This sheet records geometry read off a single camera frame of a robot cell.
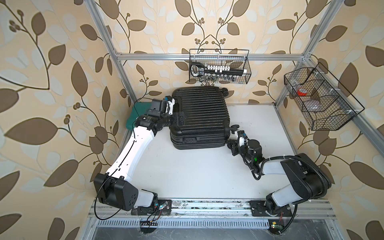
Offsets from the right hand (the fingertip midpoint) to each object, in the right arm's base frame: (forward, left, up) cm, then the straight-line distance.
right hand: (229, 140), depth 91 cm
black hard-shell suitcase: (+7, +16, +12) cm, 21 cm away
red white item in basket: (+14, -39, +25) cm, 48 cm away
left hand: (+4, +30, +21) cm, 37 cm away
